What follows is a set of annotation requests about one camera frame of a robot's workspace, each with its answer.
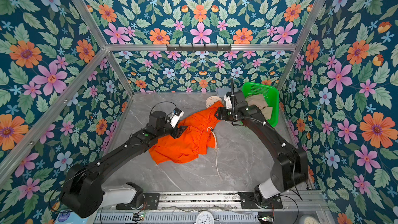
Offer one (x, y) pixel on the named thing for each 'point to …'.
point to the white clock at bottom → (204, 217)
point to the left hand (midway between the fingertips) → (184, 119)
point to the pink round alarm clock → (211, 99)
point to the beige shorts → (259, 101)
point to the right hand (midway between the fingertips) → (219, 112)
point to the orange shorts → (199, 135)
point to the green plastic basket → (271, 94)
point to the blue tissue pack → (66, 216)
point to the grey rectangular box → (222, 91)
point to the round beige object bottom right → (311, 220)
